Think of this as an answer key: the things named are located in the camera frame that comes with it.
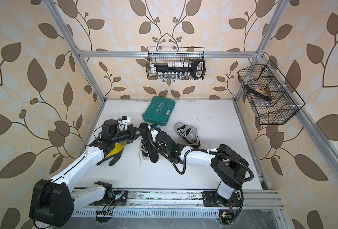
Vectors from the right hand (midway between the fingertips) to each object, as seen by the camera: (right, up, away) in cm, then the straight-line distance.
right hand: (146, 138), depth 82 cm
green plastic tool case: (+4, +17, +26) cm, 31 cm away
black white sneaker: (+26, +1, +10) cm, 27 cm away
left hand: (-1, +6, -4) cm, 7 cm away
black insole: (-1, +5, -3) cm, 5 cm away
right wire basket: (+68, +22, -7) cm, 72 cm away
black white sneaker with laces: (+2, -1, -10) cm, 11 cm away
